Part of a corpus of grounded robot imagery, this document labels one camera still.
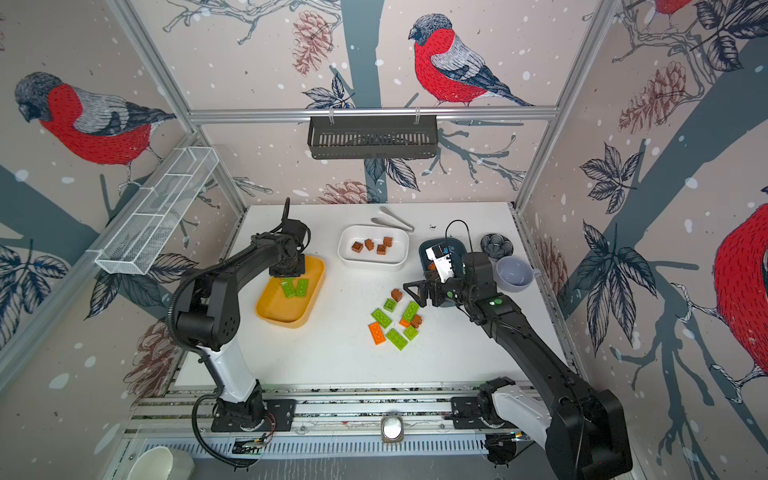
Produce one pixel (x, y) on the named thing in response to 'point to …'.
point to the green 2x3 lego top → (301, 289)
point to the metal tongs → (408, 227)
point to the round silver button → (392, 429)
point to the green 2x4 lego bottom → (397, 339)
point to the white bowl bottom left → (153, 464)
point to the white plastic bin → (397, 256)
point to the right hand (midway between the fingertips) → (414, 283)
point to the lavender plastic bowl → (515, 273)
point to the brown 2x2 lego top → (387, 241)
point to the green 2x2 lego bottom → (410, 333)
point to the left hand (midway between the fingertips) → (289, 270)
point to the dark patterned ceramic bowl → (497, 246)
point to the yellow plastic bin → (275, 307)
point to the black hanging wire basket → (372, 137)
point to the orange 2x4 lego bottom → (377, 332)
